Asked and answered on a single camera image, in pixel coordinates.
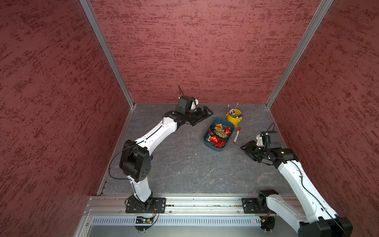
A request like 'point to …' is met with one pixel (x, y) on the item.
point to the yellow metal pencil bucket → (235, 120)
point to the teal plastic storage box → (208, 133)
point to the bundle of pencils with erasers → (232, 112)
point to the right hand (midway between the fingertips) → (241, 151)
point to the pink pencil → (246, 112)
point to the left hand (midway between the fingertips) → (207, 118)
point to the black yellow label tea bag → (220, 132)
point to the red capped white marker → (237, 136)
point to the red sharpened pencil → (237, 103)
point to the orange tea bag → (219, 125)
